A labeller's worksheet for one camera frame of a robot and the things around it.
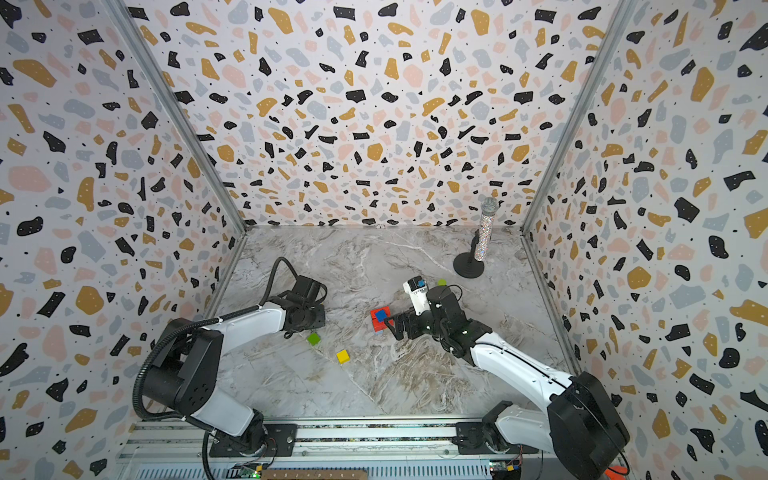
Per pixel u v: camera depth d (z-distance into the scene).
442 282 1.03
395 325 0.73
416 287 0.73
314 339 0.92
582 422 0.41
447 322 0.63
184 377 0.44
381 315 0.93
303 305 0.73
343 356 0.88
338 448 0.73
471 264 1.09
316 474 0.67
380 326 0.92
